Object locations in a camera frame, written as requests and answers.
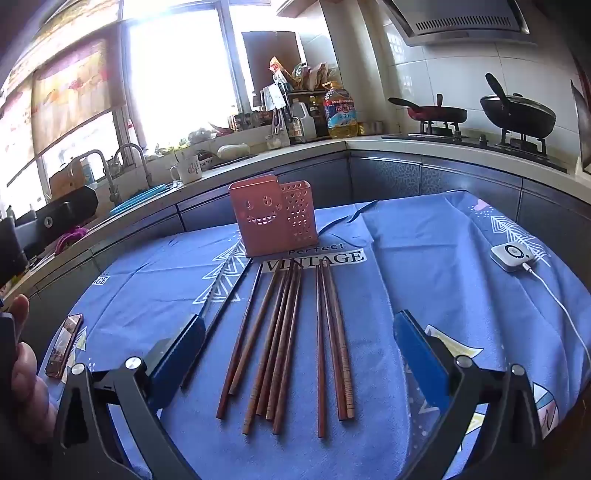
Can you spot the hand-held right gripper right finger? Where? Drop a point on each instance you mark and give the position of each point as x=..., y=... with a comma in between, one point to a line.
x=415, y=350

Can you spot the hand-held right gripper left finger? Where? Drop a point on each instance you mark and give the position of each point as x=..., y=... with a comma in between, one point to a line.
x=184, y=355

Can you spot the dark thin chopstick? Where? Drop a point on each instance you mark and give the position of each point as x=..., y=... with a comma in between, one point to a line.
x=224, y=323
x=231, y=284

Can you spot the bunch of wooden chopsticks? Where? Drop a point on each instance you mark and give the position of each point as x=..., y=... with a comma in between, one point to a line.
x=279, y=332

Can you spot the pink plastic utensil holder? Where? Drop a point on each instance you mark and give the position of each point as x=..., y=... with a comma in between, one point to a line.
x=263, y=217

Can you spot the person's left hand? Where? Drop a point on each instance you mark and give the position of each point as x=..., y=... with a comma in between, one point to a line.
x=27, y=392

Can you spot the wooden cutting board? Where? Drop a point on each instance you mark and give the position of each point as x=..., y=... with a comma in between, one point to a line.
x=64, y=182

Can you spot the pink cloth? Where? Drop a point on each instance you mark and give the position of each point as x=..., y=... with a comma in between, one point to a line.
x=69, y=240

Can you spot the square metal faucet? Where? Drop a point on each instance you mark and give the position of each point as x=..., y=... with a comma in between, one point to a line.
x=104, y=161

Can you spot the blue printed tablecloth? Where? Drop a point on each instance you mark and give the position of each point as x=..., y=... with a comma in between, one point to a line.
x=415, y=258

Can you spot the curved metal faucet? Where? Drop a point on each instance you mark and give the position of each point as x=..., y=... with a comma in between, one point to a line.
x=138, y=154

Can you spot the printed window blind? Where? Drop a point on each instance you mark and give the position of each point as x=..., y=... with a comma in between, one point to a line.
x=69, y=92

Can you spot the smartphone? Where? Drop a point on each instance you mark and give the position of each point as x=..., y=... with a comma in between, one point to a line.
x=64, y=346

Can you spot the white printed mug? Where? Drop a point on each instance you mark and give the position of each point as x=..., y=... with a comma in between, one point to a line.
x=188, y=170

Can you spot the white plastic bag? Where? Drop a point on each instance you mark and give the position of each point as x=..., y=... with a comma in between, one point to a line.
x=233, y=150

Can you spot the kitchen counter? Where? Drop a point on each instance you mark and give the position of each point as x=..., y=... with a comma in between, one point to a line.
x=392, y=150

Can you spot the row of spice bottles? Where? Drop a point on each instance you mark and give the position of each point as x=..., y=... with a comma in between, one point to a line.
x=249, y=121

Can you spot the gas stove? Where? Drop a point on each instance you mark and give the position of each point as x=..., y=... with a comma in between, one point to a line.
x=480, y=141

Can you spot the small glass jar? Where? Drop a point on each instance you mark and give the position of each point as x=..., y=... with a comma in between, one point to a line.
x=274, y=142

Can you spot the small steel bowl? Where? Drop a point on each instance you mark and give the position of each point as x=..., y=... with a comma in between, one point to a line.
x=372, y=128

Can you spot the red frying pan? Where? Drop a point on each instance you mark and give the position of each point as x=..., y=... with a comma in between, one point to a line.
x=438, y=112

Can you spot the cooking oil bottle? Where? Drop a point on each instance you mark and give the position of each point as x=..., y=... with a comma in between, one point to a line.
x=340, y=115

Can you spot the white plastic jug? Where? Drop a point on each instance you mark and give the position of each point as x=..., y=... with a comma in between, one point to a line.
x=298, y=124

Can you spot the black condiment rack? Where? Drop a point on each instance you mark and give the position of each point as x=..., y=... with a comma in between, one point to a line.
x=318, y=110

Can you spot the black wok with lid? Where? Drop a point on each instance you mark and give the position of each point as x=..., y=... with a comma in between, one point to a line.
x=519, y=113

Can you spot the brown cardboard sheet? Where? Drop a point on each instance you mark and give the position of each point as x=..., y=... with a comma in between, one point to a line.
x=270, y=46

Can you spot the pile of snack bags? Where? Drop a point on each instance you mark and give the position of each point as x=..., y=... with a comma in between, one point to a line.
x=304, y=74

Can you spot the range hood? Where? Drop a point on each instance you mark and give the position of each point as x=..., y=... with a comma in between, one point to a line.
x=461, y=21

